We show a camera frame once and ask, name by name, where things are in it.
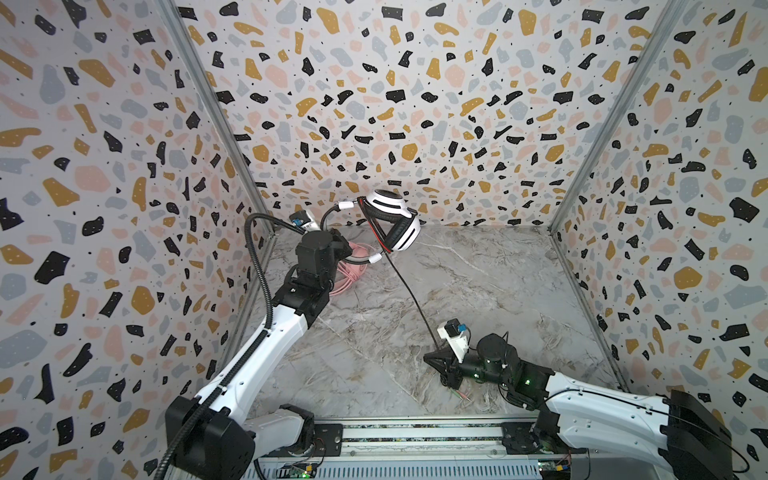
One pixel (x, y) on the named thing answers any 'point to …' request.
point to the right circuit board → (555, 468)
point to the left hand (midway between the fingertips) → (335, 222)
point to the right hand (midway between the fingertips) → (422, 357)
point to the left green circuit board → (301, 470)
